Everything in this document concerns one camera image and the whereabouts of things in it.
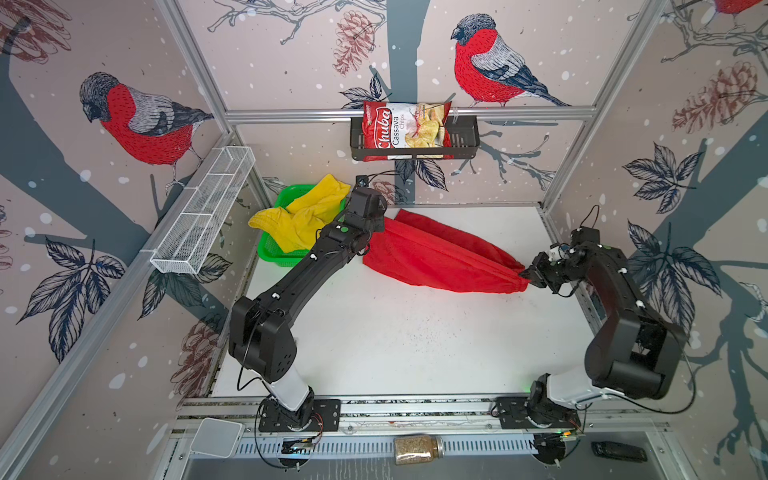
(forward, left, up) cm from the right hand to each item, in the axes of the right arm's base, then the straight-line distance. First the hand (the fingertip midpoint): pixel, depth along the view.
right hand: (518, 277), depth 84 cm
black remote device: (-39, -17, -11) cm, 43 cm away
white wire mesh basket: (-4, +87, +21) cm, 89 cm away
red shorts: (+6, +30, +4) cm, 31 cm away
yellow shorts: (+21, +72, -2) cm, 75 cm away
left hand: (+11, +43, +17) cm, 48 cm away
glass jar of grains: (-41, +29, -8) cm, 51 cm away
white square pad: (-41, +77, -10) cm, 88 cm away
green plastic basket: (+14, +81, -5) cm, 82 cm away
